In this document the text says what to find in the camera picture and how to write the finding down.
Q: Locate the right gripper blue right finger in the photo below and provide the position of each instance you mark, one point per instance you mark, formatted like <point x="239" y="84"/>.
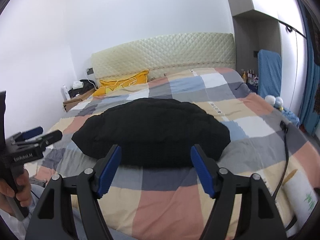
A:
<point x="201" y="163"/>

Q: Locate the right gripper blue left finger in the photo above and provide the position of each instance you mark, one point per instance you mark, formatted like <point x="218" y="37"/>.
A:
<point x="106" y="169"/>

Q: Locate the black puffer jacket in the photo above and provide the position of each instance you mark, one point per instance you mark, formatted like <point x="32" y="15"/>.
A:
<point x="153" y="133"/>

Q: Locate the black clothes on nightstand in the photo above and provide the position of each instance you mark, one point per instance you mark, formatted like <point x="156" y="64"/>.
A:
<point x="88" y="85"/>

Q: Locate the person's left hand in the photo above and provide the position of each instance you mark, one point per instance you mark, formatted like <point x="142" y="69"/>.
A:
<point x="23" y="196"/>

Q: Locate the patchwork checkered quilt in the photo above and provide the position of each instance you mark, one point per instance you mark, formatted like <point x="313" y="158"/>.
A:
<point x="156" y="193"/>

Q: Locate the wooden nightstand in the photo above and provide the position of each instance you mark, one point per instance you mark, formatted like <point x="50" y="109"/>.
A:
<point x="69" y="104"/>

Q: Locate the white spray bottle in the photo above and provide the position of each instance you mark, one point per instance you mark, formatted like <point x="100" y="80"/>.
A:
<point x="65" y="93"/>

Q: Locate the yellow pillow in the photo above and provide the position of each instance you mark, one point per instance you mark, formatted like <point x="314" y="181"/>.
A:
<point x="108" y="86"/>

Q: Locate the white tissue box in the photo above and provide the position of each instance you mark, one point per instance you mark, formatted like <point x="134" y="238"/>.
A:
<point x="77" y="85"/>

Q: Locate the white blue plush toy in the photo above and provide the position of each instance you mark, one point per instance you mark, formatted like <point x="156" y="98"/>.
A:
<point x="276" y="102"/>

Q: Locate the bottles on side shelf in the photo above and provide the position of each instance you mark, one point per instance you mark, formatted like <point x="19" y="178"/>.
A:
<point x="249" y="77"/>

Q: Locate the white paper roll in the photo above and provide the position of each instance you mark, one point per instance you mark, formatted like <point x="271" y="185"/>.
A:
<point x="301" y="195"/>

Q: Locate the cream quilted headboard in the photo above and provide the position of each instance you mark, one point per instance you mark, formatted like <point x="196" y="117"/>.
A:
<point x="165" y="53"/>

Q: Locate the blue folded mattress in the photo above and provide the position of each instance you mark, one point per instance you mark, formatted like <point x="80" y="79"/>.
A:
<point x="269" y="72"/>

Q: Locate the grey wardrobe cabinet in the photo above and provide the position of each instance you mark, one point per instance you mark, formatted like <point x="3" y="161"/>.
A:
<point x="256" y="28"/>

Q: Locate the black curtain rod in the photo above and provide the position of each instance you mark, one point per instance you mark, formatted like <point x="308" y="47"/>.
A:
<point x="290" y="28"/>

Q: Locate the grey wall socket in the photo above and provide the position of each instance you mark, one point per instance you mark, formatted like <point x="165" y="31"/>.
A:
<point x="89" y="71"/>

